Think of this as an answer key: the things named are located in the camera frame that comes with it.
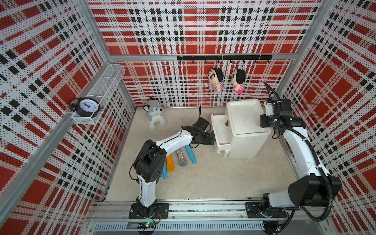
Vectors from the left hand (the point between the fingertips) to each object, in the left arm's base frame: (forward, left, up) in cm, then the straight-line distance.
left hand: (210, 140), depth 91 cm
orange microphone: (-13, +25, -6) cm, 29 cm away
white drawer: (+1, -8, +1) cm, 9 cm away
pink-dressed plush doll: (+33, -18, +23) cm, 44 cm away
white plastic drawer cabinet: (-8, -19, +13) cm, 24 cm away
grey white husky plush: (+18, +38, +5) cm, 42 cm away
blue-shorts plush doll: (+31, -4, +25) cm, 40 cm away
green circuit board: (-43, +32, -8) cm, 54 cm away
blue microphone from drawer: (-6, +13, -7) cm, 16 cm away
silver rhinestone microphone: (-12, +17, -6) cm, 22 cm away
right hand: (+4, -30, +16) cm, 34 cm away
